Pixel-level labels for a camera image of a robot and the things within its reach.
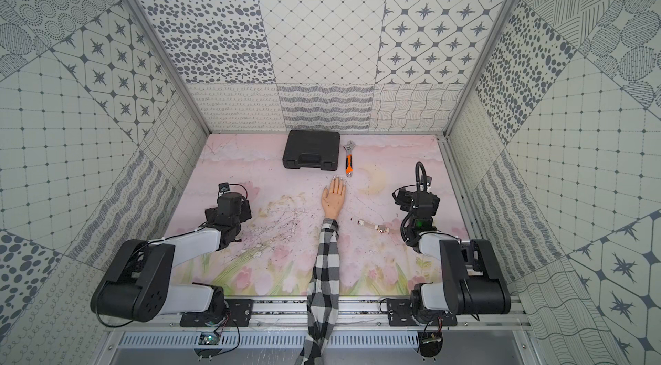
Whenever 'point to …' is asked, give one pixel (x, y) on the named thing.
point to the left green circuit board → (208, 338)
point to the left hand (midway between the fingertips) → (236, 205)
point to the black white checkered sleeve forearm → (324, 296)
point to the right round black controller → (429, 343)
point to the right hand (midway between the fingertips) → (417, 192)
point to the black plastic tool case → (312, 149)
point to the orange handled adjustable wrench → (349, 158)
